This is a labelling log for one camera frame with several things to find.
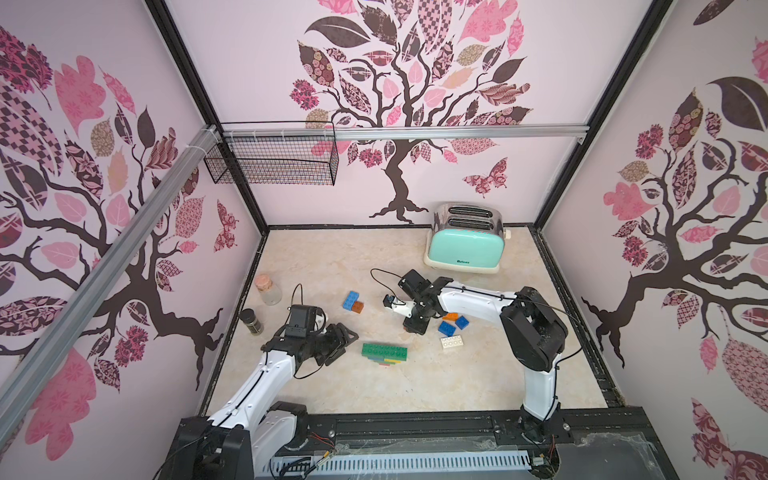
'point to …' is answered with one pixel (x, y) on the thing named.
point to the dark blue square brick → (461, 322)
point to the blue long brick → (376, 358)
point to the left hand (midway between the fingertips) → (355, 348)
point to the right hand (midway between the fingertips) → (411, 319)
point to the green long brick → (373, 350)
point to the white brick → (452, 341)
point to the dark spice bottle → (249, 318)
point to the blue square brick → (446, 328)
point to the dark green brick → (396, 353)
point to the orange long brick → (451, 317)
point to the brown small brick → (357, 306)
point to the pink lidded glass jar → (269, 291)
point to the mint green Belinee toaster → (466, 237)
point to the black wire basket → (275, 153)
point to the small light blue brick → (350, 299)
